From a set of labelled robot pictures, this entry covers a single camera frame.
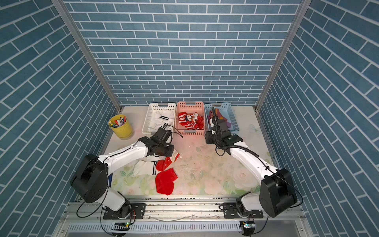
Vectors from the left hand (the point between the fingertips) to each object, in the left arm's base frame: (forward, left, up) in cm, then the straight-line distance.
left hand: (175, 152), depth 88 cm
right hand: (+7, -20, +9) cm, 23 cm away
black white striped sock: (+31, +16, -5) cm, 35 cm away
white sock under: (-7, +20, -6) cm, 22 cm away
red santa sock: (+25, -9, 0) cm, 27 cm away
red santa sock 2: (-14, +5, -5) cm, 16 cm away
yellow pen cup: (+18, +37, +5) cm, 42 cm away
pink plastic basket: (+43, -15, -3) cm, 45 cm away
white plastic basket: (+41, +21, -2) cm, 46 cm away
